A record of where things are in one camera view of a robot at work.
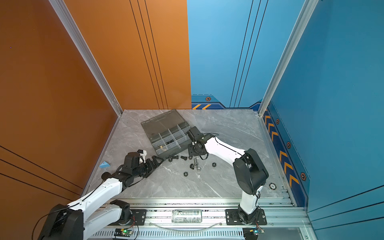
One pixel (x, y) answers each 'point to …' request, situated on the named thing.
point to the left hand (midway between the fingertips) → (160, 162)
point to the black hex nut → (185, 174)
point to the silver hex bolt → (196, 165)
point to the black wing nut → (171, 141)
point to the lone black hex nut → (214, 164)
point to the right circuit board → (250, 233)
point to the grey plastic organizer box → (167, 133)
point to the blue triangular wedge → (104, 164)
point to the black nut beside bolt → (191, 166)
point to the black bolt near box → (170, 158)
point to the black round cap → (106, 175)
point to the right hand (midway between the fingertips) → (191, 152)
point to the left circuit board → (123, 232)
